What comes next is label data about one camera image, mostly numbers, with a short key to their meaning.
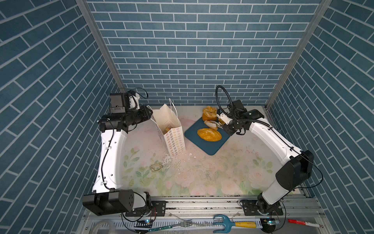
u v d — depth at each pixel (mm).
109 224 684
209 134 968
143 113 613
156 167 884
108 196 368
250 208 734
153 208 726
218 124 864
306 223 692
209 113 1047
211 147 963
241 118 581
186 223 693
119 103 505
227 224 680
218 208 753
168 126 1016
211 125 908
